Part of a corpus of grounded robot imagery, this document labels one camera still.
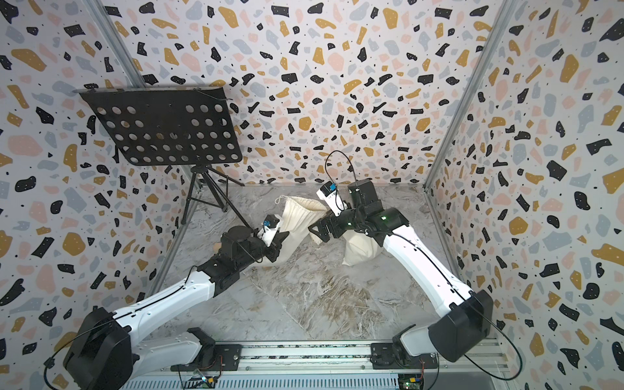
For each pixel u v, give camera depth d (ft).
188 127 2.45
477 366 1.44
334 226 2.10
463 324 1.29
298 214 2.50
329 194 2.09
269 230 2.19
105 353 1.29
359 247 2.81
